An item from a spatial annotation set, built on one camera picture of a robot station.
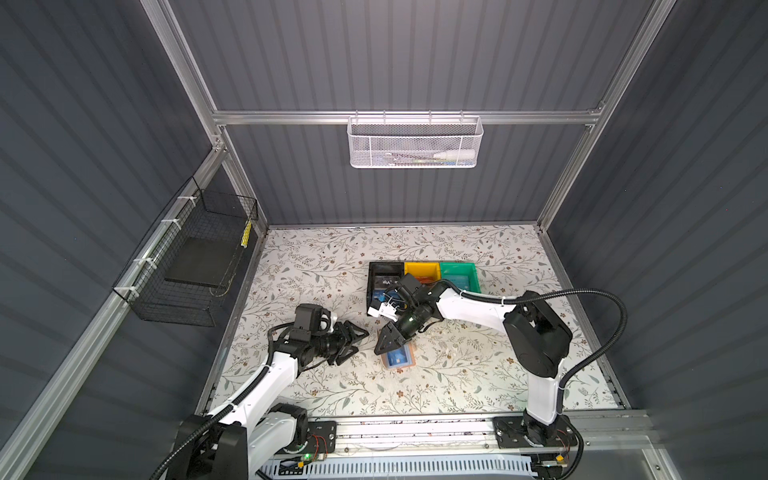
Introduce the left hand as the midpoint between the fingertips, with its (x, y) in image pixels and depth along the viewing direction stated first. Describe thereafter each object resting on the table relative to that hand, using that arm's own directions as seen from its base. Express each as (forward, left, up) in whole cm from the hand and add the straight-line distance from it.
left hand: (365, 340), depth 82 cm
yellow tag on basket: (+26, +32, +17) cm, 45 cm away
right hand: (-4, -5, -1) cm, 6 cm away
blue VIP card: (-2, -10, -8) cm, 13 cm away
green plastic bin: (+25, -35, -7) cm, 43 cm away
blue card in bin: (+16, -5, -2) cm, 17 cm away
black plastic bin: (+24, -6, -5) cm, 25 cm away
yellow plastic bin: (+24, -20, -2) cm, 32 cm away
